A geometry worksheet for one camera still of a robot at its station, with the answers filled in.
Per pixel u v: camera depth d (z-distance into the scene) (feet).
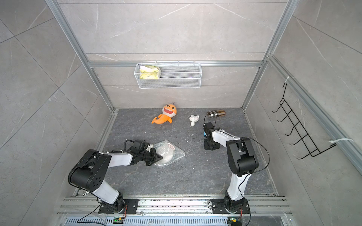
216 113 3.74
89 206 2.46
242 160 1.63
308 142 2.05
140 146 2.50
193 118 3.60
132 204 2.45
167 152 2.97
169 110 3.52
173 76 3.31
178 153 3.01
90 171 1.53
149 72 2.89
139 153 2.50
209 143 2.67
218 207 2.39
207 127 2.63
